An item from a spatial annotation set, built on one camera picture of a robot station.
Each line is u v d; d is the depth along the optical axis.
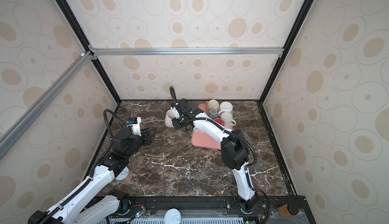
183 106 0.71
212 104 1.06
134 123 0.66
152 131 0.76
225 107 1.06
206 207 0.75
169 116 0.86
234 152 0.52
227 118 1.00
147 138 0.68
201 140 0.98
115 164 0.55
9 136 0.51
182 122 0.65
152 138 0.72
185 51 0.90
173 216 0.66
